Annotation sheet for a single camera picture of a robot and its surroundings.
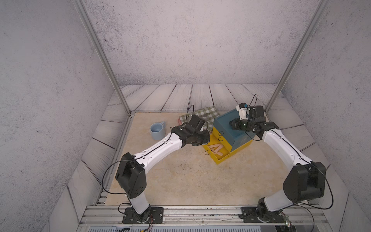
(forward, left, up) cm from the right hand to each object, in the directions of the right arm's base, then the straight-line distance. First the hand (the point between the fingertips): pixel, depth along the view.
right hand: (230, 124), depth 86 cm
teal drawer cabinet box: (-11, -2, +1) cm, 11 cm away
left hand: (-12, +11, 0) cm, 16 cm away
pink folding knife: (-9, +5, -19) cm, 21 cm away
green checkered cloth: (+26, +9, -18) cm, 33 cm away
